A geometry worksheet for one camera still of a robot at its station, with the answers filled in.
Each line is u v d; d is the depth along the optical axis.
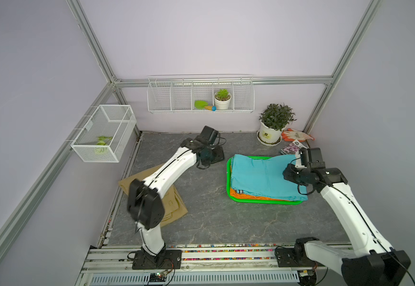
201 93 1.00
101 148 0.74
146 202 0.45
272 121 1.02
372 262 0.37
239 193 0.81
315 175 0.53
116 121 0.87
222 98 0.91
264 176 0.88
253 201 0.83
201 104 1.01
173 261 0.73
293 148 1.14
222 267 0.73
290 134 1.19
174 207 0.86
